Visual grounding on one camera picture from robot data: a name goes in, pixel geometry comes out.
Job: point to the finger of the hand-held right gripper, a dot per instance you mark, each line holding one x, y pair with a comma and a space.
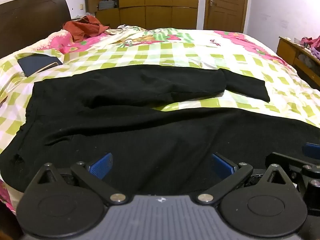
312, 149
287, 161

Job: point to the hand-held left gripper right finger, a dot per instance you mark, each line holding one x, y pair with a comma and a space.
223, 166

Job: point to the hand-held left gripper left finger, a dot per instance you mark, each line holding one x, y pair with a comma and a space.
101, 166

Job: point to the black pants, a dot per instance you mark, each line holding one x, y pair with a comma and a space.
125, 130

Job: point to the wooden desk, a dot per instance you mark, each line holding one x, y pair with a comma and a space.
287, 52

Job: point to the pile of colourful clothes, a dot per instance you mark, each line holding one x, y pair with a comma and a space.
312, 43

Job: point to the dark blue notebook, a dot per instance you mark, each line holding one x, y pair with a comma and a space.
35, 63

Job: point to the red cloth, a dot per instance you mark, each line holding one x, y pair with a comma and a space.
85, 27

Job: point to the white cloth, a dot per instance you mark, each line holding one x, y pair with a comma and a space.
130, 27

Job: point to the wooden door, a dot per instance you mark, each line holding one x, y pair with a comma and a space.
225, 12

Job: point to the dark brown headboard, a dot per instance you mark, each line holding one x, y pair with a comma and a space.
30, 22

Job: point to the grey box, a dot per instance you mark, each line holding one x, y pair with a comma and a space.
107, 5

